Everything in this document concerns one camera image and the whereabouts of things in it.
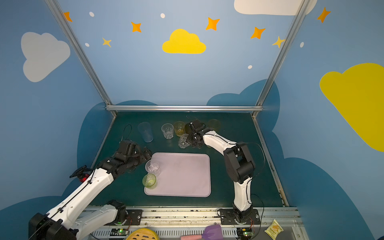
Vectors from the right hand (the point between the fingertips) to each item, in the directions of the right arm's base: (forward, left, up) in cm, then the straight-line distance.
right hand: (189, 140), depth 96 cm
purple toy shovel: (-48, -15, -7) cm, 50 cm away
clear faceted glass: (-18, +20, -2) cm, 27 cm away
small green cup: (-25, +22, -7) cm, 34 cm away
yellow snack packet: (-45, -44, -7) cm, 63 cm away
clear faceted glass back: (+12, +17, -4) cm, 21 cm away
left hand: (-16, +21, +7) cm, 27 cm away
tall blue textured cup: (+7, +30, +1) cm, 31 cm away
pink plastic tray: (-20, +3, -8) cm, 22 cm away
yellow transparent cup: (+14, +9, -4) cm, 17 cm away
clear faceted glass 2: (+2, +4, -7) cm, 8 cm away
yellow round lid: (-50, +17, -4) cm, 53 cm away
